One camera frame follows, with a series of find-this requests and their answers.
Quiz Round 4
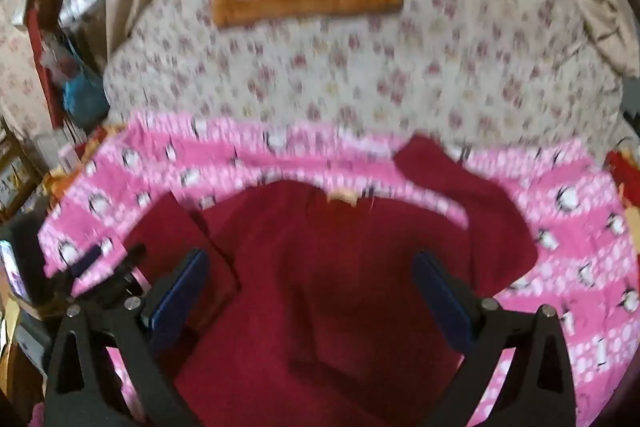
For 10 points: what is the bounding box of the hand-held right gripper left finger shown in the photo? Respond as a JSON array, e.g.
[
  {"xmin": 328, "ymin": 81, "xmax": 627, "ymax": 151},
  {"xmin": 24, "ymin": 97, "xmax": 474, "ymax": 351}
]
[{"xmin": 44, "ymin": 249, "xmax": 211, "ymax": 427}]

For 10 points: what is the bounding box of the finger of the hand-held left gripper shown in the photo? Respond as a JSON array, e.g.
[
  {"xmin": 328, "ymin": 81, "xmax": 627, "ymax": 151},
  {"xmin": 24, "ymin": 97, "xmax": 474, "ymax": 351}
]
[
  {"xmin": 47, "ymin": 246, "xmax": 104, "ymax": 280},
  {"xmin": 95, "ymin": 243, "xmax": 148, "ymax": 304}
]

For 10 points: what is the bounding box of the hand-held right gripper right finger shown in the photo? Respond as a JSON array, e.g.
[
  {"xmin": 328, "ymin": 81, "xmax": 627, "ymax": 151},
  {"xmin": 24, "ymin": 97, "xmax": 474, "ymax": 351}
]
[{"xmin": 412, "ymin": 251, "xmax": 578, "ymax": 427}]

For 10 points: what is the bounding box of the dark red sweater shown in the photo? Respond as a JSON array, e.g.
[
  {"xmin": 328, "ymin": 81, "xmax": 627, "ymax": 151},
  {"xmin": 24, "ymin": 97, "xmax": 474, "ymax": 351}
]
[{"xmin": 122, "ymin": 134, "xmax": 538, "ymax": 427}]

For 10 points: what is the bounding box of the wooden shelf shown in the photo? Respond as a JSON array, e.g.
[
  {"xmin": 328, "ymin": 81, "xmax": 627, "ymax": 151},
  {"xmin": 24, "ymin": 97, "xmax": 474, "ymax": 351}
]
[{"xmin": 0, "ymin": 117, "xmax": 46, "ymax": 218}]

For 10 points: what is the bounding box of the pink penguin print blanket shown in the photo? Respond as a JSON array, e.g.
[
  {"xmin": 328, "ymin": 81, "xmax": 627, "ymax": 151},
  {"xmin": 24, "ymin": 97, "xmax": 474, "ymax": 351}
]
[{"xmin": 37, "ymin": 109, "xmax": 640, "ymax": 427}]

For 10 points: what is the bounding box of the blue bag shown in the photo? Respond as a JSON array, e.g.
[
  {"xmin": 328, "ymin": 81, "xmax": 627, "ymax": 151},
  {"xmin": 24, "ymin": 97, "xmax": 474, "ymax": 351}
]
[{"xmin": 62, "ymin": 67, "xmax": 111, "ymax": 118}]

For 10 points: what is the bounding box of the red wooden cabinet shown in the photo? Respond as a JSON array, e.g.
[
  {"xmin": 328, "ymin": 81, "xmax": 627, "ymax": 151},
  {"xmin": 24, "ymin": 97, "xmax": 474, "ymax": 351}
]
[{"xmin": 25, "ymin": 0, "xmax": 66, "ymax": 128}]

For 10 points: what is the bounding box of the floral bed sheet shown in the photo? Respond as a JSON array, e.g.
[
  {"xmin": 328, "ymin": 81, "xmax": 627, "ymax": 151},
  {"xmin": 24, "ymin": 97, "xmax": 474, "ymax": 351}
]
[{"xmin": 102, "ymin": 0, "xmax": 626, "ymax": 158}]

